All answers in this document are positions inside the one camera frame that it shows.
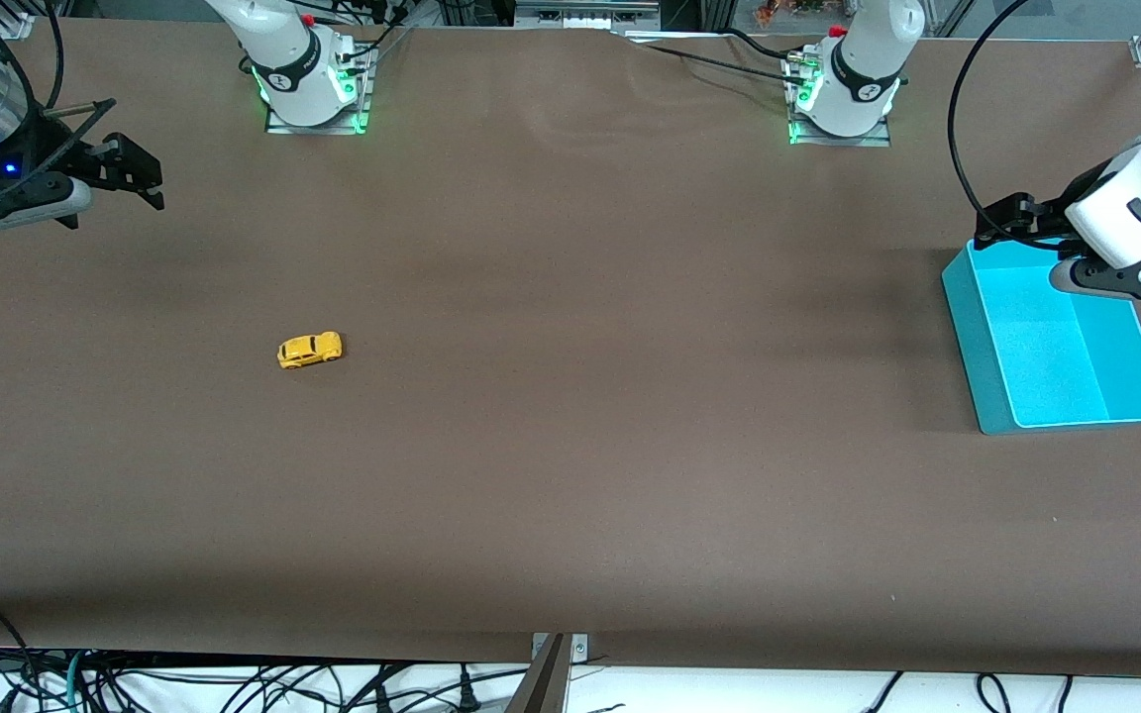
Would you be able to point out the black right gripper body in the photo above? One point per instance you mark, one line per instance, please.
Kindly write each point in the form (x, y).
(44, 158)

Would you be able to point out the yellow beetle toy car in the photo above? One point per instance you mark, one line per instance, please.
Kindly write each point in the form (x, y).
(310, 350)

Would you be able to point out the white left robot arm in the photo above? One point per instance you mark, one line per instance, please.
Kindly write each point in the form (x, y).
(863, 69)

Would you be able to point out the aluminium profile piece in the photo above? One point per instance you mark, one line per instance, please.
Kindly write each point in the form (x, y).
(14, 22)

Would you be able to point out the cyan plastic bin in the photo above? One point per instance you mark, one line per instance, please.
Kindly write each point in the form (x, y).
(1056, 366)

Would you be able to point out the orange background object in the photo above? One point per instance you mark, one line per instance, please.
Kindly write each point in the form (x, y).
(798, 10)

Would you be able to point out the dark wedge beam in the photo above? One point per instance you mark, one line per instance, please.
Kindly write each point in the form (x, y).
(543, 688)

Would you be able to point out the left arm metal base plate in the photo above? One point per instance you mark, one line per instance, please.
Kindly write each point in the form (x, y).
(868, 141)

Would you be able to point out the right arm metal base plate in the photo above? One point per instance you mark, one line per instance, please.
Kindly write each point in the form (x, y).
(333, 129)

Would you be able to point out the aluminium frame rail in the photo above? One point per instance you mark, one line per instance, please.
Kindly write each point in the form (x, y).
(585, 15)

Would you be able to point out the small metal table bracket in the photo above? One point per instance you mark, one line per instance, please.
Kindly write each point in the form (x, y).
(580, 649)

